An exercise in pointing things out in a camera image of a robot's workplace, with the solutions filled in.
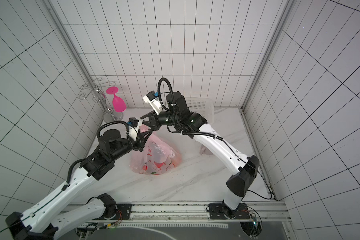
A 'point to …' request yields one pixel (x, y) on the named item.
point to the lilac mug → (204, 150)
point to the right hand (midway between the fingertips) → (141, 115)
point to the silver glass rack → (96, 90)
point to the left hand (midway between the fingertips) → (149, 133)
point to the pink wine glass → (119, 105)
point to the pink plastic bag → (156, 156)
